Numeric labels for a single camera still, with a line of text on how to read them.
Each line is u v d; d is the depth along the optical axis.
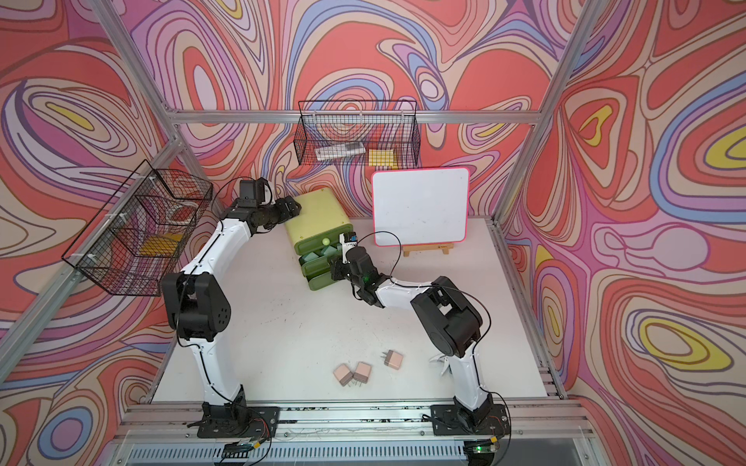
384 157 0.91
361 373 0.80
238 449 0.71
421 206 1.01
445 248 1.06
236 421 0.66
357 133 1.00
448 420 0.73
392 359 0.82
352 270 0.76
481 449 0.71
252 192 0.72
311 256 0.94
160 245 0.72
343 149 0.89
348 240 0.82
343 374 0.80
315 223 0.91
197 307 0.53
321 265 0.93
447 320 0.53
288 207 0.86
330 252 0.96
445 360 0.82
